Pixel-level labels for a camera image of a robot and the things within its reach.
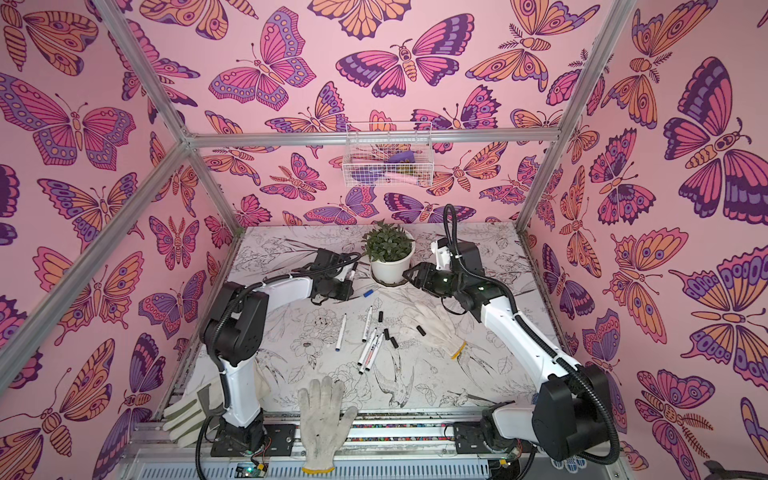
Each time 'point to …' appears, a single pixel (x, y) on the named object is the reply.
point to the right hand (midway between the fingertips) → (409, 272)
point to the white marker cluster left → (360, 361)
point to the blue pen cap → (368, 293)
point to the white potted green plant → (389, 248)
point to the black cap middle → (386, 332)
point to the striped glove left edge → (184, 420)
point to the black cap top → (380, 316)
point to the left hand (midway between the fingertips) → (355, 287)
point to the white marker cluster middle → (368, 354)
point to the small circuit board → (251, 470)
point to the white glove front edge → (323, 423)
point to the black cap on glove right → (421, 330)
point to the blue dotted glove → (572, 463)
